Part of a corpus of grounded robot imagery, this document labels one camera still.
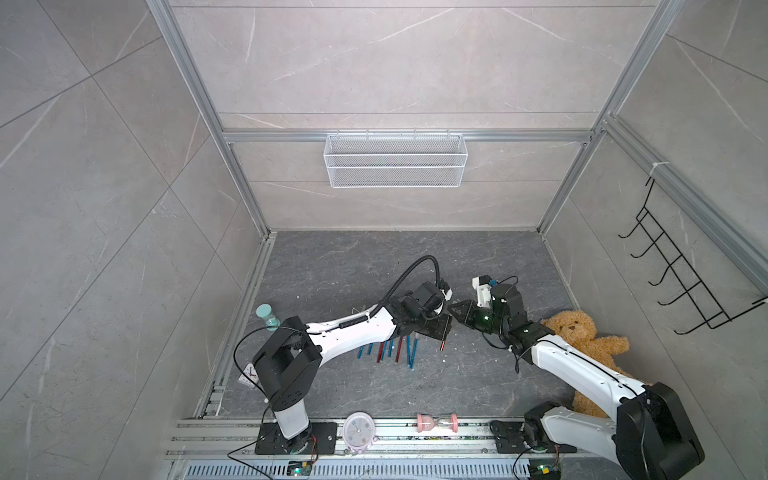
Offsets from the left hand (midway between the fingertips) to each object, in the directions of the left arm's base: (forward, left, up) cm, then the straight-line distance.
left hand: (457, 327), depth 80 cm
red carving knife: (-1, +3, -9) cm, 10 cm away
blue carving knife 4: (-2, +12, -13) cm, 18 cm away
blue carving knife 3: (+1, +18, -13) cm, 22 cm away
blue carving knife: (-1, +27, -12) cm, 30 cm away
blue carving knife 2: (0, +24, -12) cm, 27 cm away
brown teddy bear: (-1, -35, -3) cm, 35 cm away
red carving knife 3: (-1, +16, -12) cm, 20 cm away
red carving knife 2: (-2, +21, -12) cm, 25 cm away
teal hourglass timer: (+9, +56, -4) cm, 57 cm away
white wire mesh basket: (+54, +14, +18) cm, 58 cm away
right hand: (+6, 0, 0) cm, 6 cm away
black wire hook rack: (-7, -48, +20) cm, 52 cm away
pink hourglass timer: (-21, +10, -9) cm, 25 cm away
